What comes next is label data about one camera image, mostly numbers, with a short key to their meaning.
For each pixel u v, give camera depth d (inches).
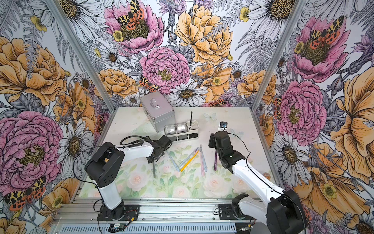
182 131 40.2
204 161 36.1
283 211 16.0
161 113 39.2
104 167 19.0
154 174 34.3
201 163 35.9
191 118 38.3
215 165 35.4
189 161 36.2
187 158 37.0
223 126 28.2
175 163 36.1
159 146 28.6
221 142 24.3
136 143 25.9
